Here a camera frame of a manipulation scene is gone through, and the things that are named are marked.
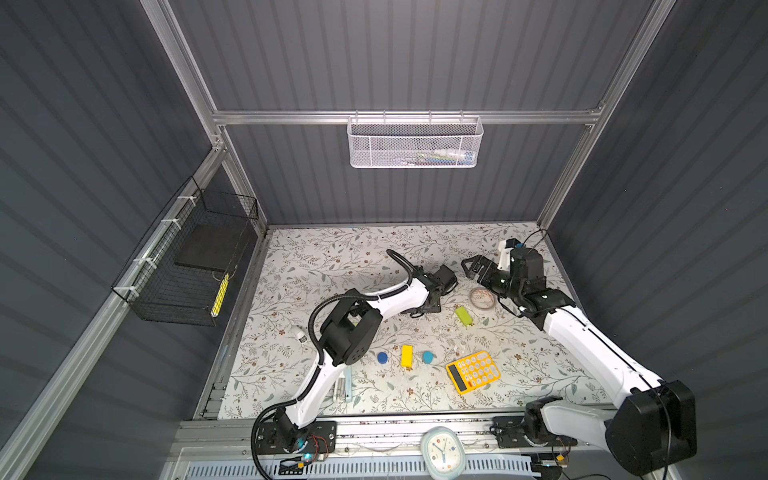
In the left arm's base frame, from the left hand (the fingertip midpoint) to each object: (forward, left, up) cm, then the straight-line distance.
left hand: (422, 305), depth 98 cm
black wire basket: (-3, +64, +27) cm, 69 cm away
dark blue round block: (-16, +14, 0) cm, 22 cm away
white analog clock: (-41, +1, +2) cm, 41 cm away
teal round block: (-17, +1, 0) cm, 17 cm away
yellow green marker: (-10, +51, +27) cm, 58 cm away
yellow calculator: (-23, -11, +1) cm, 25 cm away
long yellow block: (-17, +7, 0) cm, 18 cm away
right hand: (-1, -13, +20) cm, 24 cm away
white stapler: (-25, +25, +2) cm, 35 cm away
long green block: (-4, -13, -1) cm, 14 cm away
